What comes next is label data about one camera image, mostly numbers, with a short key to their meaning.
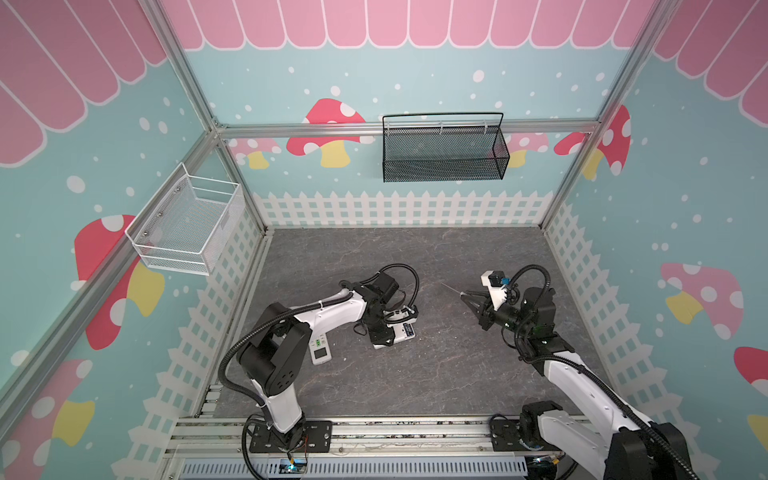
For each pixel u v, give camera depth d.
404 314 0.79
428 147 0.94
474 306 0.76
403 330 0.89
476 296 0.78
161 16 0.69
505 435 0.74
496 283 0.67
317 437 0.75
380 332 0.79
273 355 0.47
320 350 0.87
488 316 0.70
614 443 0.42
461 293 0.79
